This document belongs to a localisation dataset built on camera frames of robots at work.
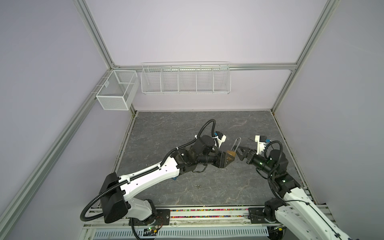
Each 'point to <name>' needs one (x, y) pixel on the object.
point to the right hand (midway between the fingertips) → (237, 149)
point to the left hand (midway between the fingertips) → (230, 161)
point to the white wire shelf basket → (186, 78)
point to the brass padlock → (233, 152)
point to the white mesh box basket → (118, 90)
